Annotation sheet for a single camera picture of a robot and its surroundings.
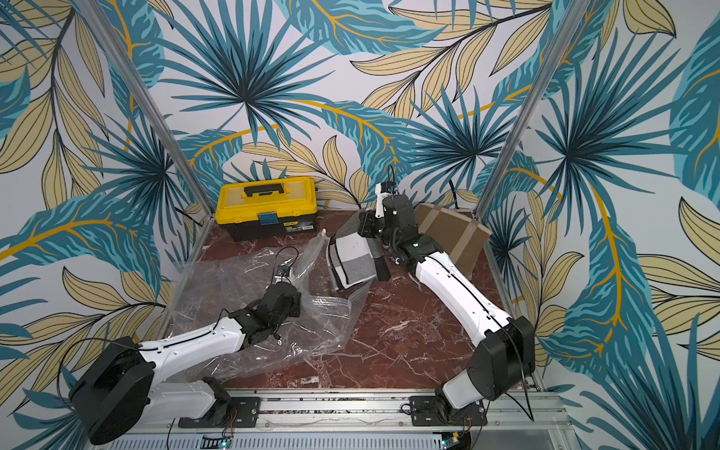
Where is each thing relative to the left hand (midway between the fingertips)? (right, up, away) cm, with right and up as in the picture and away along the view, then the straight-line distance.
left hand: (292, 295), depth 87 cm
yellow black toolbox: (-15, +28, +13) cm, 34 cm away
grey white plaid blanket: (+19, +12, -3) cm, 23 cm away
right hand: (+21, +25, -10) cm, 34 cm away
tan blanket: (+57, +17, +13) cm, 61 cm away
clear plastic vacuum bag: (-31, +2, +9) cm, 32 cm away
